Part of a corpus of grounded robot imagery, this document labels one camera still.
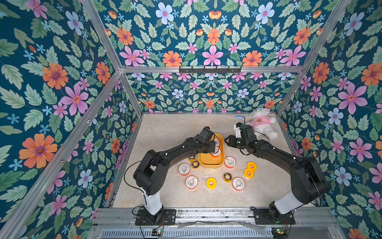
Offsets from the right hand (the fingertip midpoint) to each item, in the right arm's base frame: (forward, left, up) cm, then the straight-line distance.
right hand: (227, 139), depth 90 cm
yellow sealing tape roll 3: (-17, -13, -12) cm, 24 cm away
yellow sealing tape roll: (-23, +9, -11) cm, 27 cm away
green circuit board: (-47, +36, -14) cm, 61 cm away
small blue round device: (+11, -7, +9) cm, 15 cm away
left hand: (-3, +8, -3) cm, 9 cm away
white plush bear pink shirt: (+19, -27, -4) cm, 33 cm away
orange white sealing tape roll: (+3, +6, -8) cm, 10 cm away
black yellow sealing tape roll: (-9, +22, -10) cm, 26 cm away
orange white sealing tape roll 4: (-16, +26, -11) cm, 32 cm away
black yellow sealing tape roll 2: (-12, +19, -11) cm, 25 cm away
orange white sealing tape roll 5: (-23, +21, -11) cm, 33 cm away
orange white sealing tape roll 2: (-4, +5, -9) cm, 11 cm away
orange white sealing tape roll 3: (-10, -2, -11) cm, 15 cm away
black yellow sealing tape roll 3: (-19, 0, -12) cm, 23 cm away
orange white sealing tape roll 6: (-23, -6, -12) cm, 26 cm away
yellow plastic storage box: (-9, +12, -11) cm, 18 cm away
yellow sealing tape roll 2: (-12, -16, -12) cm, 23 cm away
